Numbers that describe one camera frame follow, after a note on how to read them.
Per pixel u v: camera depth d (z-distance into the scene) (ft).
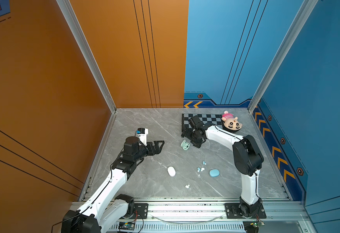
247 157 1.73
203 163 2.93
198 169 2.85
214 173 2.79
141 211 2.42
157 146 2.29
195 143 2.85
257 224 2.28
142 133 2.33
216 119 3.57
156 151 2.30
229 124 3.27
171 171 2.80
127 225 2.35
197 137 2.38
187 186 2.65
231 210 2.37
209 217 2.37
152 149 2.28
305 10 2.33
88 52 2.81
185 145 3.17
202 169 2.85
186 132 2.87
